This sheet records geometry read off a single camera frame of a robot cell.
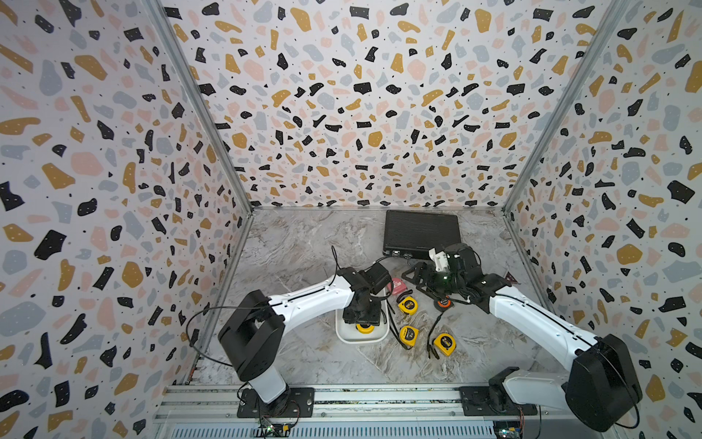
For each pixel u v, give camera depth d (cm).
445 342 83
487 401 73
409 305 90
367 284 62
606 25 73
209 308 43
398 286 96
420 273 73
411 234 108
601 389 41
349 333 82
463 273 64
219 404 75
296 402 73
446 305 90
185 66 79
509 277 100
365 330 80
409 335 84
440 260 77
